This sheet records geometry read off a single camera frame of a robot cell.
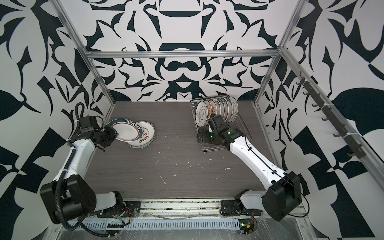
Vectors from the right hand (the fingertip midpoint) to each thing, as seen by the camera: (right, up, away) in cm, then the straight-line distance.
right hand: (204, 135), depth 80 cm
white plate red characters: (-35, -3, +19) cm, 40 cm away
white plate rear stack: (+21, +15, +19) cm, 32 cm away
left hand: (-48, +3, +4) cm, 48 cm away
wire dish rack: (+13, +15, +14) cm, 25 cm away
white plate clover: (0, +12, +24) cm, 27 cm away
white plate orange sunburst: (+7, +16, +15) cm, 24 cm away
